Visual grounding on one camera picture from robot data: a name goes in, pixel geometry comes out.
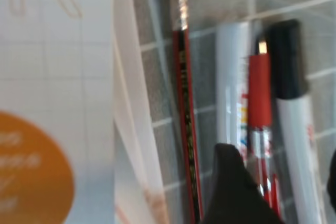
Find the red and black pencil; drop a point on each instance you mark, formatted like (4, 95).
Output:
(182, 58)

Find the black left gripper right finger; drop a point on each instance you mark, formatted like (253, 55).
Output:
(331, 179)

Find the white ROS textbook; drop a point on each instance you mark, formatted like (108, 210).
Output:
(56, 111)

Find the red gel pen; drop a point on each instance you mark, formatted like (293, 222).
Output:
(259, 122)

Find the grey checked tablecloth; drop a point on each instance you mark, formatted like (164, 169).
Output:
(153, 20)

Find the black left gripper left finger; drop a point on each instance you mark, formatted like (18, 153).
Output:
(234, 194)

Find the white marker black cap left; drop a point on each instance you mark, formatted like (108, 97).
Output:
(296, 120)

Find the white marker with colourful print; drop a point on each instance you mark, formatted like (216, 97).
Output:
(231, 54)

